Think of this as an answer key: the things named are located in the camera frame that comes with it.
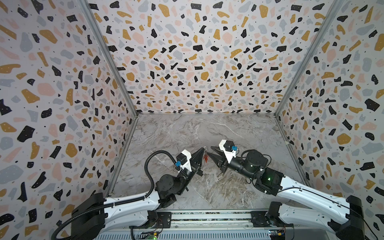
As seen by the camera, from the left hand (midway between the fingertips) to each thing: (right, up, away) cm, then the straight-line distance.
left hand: (203, 148), depth 61 cm
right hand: (+3, 0, 0) cm, 3 cm away
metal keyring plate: (+1, -2, +3) cm, 4 cm away
